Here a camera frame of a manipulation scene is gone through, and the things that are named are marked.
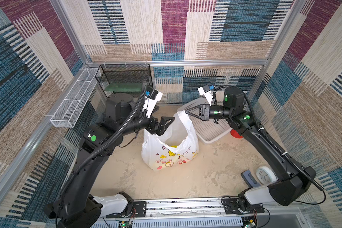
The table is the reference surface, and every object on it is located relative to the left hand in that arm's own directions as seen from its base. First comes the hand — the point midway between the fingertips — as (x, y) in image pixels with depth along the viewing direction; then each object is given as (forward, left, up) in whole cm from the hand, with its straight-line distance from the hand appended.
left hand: (166, 113), depth 55 cm
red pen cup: (+2, -33, -18) cm, 38 cm away
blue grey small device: (-12, -45, -44) cm, 64 cm away
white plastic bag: (-1, -4, -23) cm, 23 cm away
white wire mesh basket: (+10, +49, -12) cm, 52 cm away
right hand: (+5, -10, -7) cm, 13 cm away
